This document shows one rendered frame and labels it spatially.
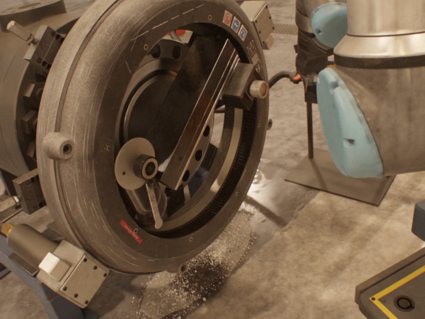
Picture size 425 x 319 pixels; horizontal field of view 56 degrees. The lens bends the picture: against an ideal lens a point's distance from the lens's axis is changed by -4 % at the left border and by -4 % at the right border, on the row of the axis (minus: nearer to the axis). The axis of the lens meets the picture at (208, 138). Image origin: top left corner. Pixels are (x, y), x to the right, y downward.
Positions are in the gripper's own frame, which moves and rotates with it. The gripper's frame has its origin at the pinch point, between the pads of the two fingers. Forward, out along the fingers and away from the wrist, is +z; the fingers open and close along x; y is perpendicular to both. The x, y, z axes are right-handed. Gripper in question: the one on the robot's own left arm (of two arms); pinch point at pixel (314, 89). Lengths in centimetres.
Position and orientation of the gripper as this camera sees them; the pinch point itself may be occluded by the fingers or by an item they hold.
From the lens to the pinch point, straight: 112.9
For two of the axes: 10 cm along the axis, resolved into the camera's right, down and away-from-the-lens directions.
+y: -3.3, -7.3, 6.0
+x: -9.3, 3.4, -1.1
